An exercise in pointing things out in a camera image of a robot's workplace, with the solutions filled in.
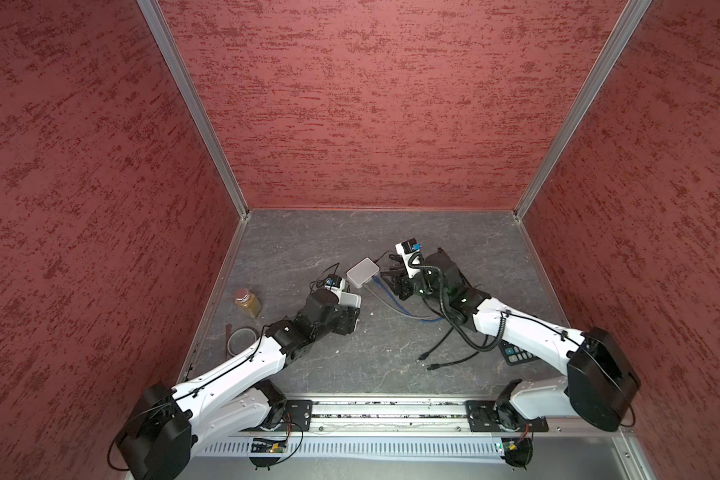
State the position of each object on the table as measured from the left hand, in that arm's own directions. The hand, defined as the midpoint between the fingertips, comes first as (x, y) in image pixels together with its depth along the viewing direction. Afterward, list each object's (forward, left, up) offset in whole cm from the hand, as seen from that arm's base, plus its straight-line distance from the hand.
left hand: (347, 314), depth 82 cm
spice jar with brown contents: (+4, +29, -1) cm, 30 cm away
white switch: (+20, -4, -9) cm, 23 cm away
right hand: (+7, -10, +9) cm, 15 cm away
